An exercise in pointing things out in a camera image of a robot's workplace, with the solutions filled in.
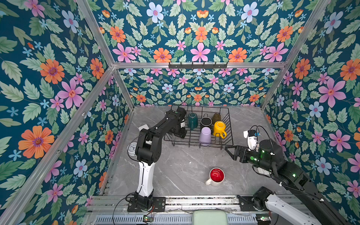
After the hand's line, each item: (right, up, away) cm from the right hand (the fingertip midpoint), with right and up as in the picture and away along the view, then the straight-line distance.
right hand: (229, 148), depth 65 cm
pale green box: (-9, -34, +2) cm, 36 cm away
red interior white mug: (-3, -20, +16) cm, 26 cm away
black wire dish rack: (-17, +1, +35) cm, 38 cm away
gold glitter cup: (0, +15, +36) cm, 39 cm away
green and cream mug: (-17, +13, +31) cm, 37 cm away
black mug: (-8, +12, +31) cm, 34 cm away
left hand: (-26, +5, +29) cm, 39 cm away
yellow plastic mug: (+1, +7, +27) cm, 28 cm away
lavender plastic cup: (-9, +3, +23) cm, 25 cm away
